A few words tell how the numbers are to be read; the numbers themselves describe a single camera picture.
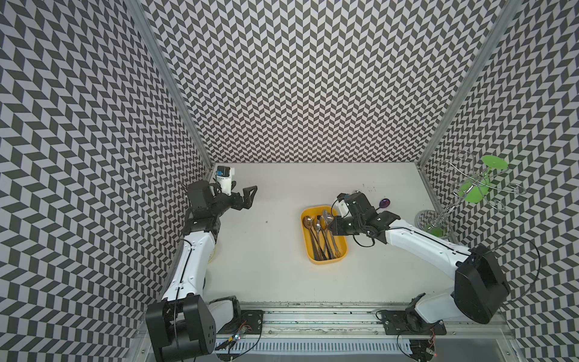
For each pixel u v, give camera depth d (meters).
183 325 0.40
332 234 0.94
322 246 0.91
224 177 0.67
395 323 0.75
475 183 0.72
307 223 0.95
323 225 0.92
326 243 0.91
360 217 0.64
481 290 0.42
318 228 0.94
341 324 0.75
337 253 0.89
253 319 0.73
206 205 0.59
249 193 0.71
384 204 1.00
